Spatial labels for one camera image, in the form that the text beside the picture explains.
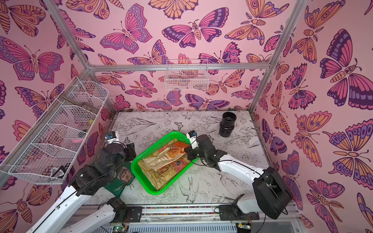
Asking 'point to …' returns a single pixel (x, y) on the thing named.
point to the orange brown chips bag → (179, 165)
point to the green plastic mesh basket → (145, 152)
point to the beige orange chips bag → (165, 153)
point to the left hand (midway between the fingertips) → (132, 143)
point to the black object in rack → (58, 170)
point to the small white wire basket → (187, 74)
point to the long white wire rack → (48, 155)
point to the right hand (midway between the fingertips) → (183, 150)
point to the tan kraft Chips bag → (160, 177)
